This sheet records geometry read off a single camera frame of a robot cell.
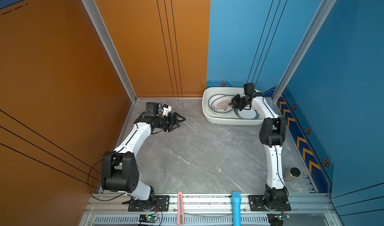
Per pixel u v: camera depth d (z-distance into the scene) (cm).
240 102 92
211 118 99
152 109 69
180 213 70
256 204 72
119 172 44
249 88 87
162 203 73
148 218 71
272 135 64
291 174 74
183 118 80
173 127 78
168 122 74
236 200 72
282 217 70
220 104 109
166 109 81
